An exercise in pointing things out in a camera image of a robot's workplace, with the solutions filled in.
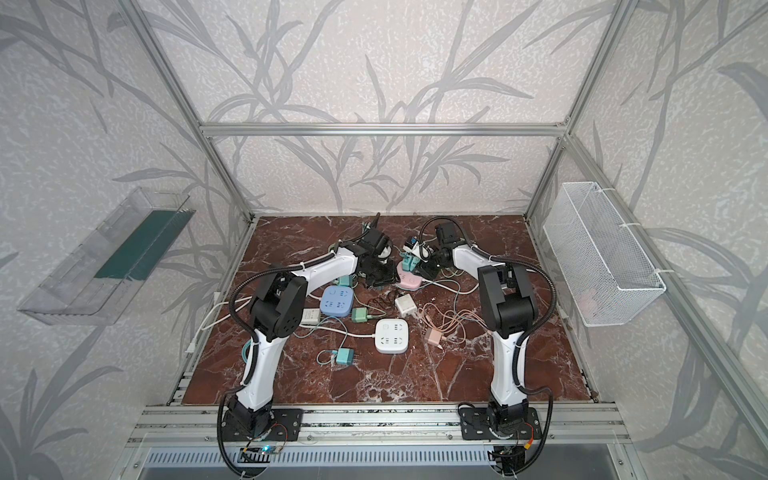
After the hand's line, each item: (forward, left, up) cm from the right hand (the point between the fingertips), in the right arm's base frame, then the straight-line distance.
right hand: (420, 256), depth 103 cm
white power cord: (-20, +68, -6) cm, 71 cm away
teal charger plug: (-34, +22, -1) cm, 40 cm away
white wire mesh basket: (-27, -37, +30) cm, 55 cm away
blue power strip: (-16, +27, -2) cm, 32 cm away
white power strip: (-27, +9, -2) cm, 29 cm away
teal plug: (-5, +4, +3) cm, 7 cm away
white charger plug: (-17, +5, -2) cm, 18 cm away
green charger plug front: (-21, +20, -2) cm, 29 cm away
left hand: (-7, +6, +1) cm, 10 cm away
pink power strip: (-9, +5, -2) cm, 10 cm away
